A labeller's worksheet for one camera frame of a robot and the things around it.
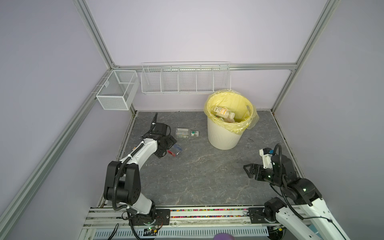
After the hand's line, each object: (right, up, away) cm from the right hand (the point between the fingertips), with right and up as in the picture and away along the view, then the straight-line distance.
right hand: (251, 168), depth 73 cm
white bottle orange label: (-10, +29, +15) cm, 34 cm away
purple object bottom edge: (-14, -31, -3) cm, 34 cm away
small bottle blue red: (-42, +5, +21) cm, 47 cm away
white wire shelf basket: (-35, +53, +26) cm, 69 cm away
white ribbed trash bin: (-10, +12, +32) cm, 36 cm away
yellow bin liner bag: (+3, +27, +16) cm, 32 cm away
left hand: (-43, +8, +17) cm, 47 cm away
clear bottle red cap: (-8, +25, +18) cm, 32 cm away
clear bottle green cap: (-37, +16, +29) cm, 49 cm away
